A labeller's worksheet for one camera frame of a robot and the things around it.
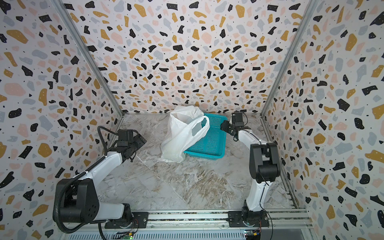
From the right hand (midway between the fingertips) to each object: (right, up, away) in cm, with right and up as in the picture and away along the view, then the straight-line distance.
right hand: (222, 121), depth 98 cm
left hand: (-51, -10, -9) cm, 53 cm away
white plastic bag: (-22, -2, -12) cm, 26 cm away
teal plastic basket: (-6, -17, +6) cm, 18 cm away
